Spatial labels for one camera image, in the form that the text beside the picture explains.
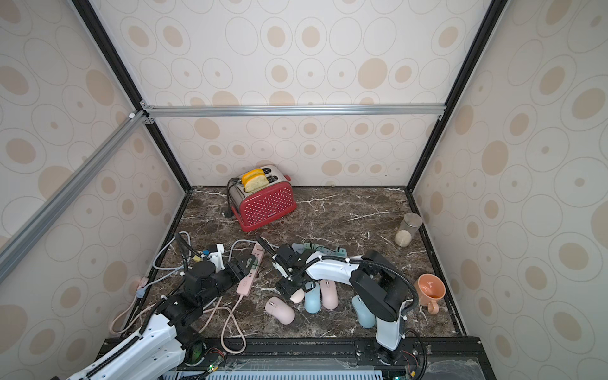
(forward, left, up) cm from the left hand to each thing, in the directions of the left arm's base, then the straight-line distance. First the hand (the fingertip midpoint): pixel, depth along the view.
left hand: (256, 261), depth 77 cm
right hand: (-4, -9, -16) cm, 19 cm away
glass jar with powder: (+17, -55, -2) cm, 58 cm away
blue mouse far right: (-13, -37, -14) cm, 42 cm away
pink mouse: (-7, -13, -14) cm, 20 cm away
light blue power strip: (+8, -28, -8) cm, 30 cm away
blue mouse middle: (-7, -19, -14) cm, 25 cm away
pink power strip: (-3, +6, -13) cm, 15 cm away
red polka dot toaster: (+28, +2, +2) cm, 28 cm away
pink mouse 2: (-11, -7, -13) cm, 19 cm away
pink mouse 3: (-6, -25, -13) cm, 28 cm away
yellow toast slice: (+33, +5, +4) cm, 34 cm away
